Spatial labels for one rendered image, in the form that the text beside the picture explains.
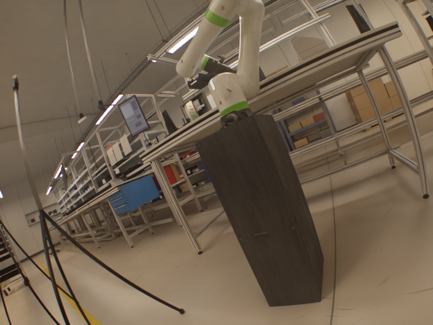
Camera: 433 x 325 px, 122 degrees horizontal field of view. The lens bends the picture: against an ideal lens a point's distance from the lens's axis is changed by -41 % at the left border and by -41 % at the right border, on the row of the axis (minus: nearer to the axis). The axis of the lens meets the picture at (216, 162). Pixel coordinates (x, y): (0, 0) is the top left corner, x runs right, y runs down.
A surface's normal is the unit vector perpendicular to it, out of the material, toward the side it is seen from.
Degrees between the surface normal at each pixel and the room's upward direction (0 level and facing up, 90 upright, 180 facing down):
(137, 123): 101
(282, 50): 90
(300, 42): 90
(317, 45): 90
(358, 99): 90
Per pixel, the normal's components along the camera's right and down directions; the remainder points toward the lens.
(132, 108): -0.02, 0.24
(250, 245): -0.44, 0.22
